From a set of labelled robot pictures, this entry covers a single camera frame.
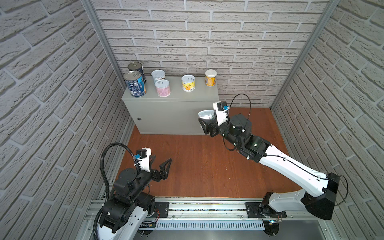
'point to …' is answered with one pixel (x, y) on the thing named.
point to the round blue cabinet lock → (139, 119)
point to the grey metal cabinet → (176, 114)
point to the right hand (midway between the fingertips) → (206, 115)
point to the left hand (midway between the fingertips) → (163, 157)
